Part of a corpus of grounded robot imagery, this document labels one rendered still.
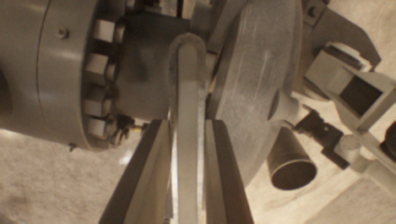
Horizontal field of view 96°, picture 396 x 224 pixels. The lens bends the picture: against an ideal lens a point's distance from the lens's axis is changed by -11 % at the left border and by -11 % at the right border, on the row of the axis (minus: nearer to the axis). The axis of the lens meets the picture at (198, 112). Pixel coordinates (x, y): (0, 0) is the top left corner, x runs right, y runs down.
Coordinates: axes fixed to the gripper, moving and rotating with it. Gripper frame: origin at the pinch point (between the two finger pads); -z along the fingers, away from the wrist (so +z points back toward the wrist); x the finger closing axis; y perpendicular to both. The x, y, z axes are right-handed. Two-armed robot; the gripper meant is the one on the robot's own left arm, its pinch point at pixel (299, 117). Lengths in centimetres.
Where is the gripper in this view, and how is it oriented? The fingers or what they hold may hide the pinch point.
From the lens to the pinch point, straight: 92.7
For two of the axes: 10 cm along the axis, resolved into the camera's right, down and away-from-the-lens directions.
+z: 4.3, 5.0, -7.5
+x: -7.9, 6.2, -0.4
